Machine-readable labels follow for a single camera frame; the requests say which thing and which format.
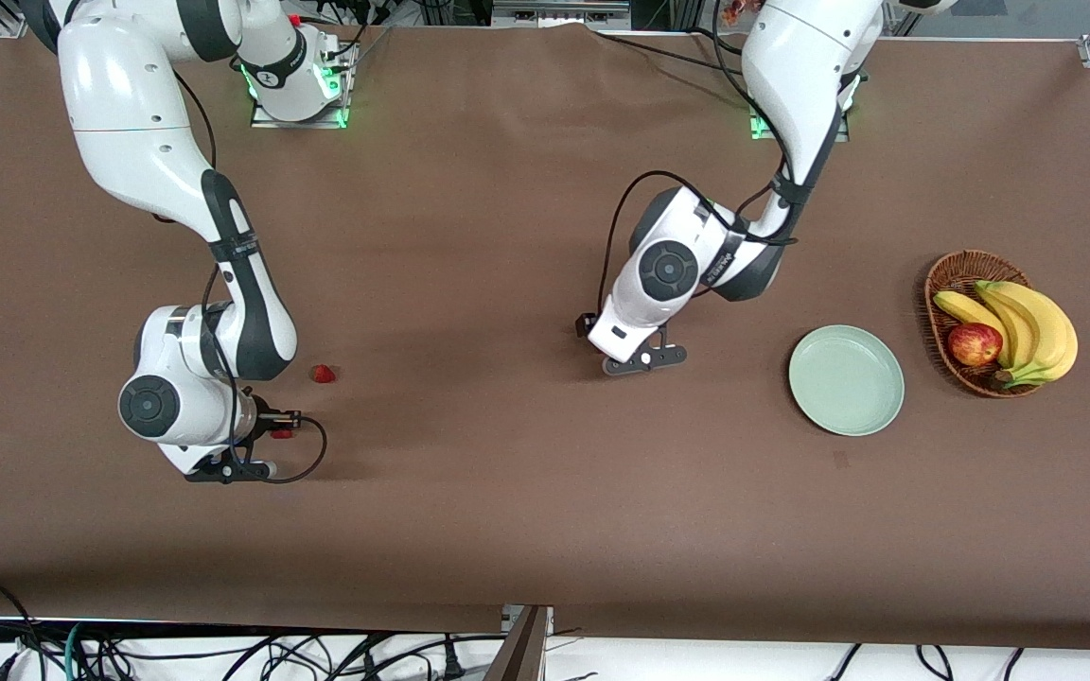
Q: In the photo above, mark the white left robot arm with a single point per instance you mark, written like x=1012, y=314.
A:
x=800, y=66

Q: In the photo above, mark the orange toy items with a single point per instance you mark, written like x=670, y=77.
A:
x=732, y=11

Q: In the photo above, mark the brown table cover sheet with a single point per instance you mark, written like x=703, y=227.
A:
x=507, y=473

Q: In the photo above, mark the brown wicker basket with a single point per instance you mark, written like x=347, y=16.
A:
x=952, y=274

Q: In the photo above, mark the short yellow banana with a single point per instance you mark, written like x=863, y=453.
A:
x=966, y=310

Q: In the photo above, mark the large yellow banana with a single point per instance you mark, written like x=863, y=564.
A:
x=1051, y=336

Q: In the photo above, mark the medium yellow banana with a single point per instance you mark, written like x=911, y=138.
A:
x=1013, y=326

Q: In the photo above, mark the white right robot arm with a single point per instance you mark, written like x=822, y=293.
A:
x=129, y=113

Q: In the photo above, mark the grey metal rail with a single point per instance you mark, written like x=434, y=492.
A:
x=554, y=14

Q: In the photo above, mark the red apple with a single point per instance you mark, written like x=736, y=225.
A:
x=975, y=343

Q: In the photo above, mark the pale green round plate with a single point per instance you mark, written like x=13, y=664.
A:
x=846, y=388

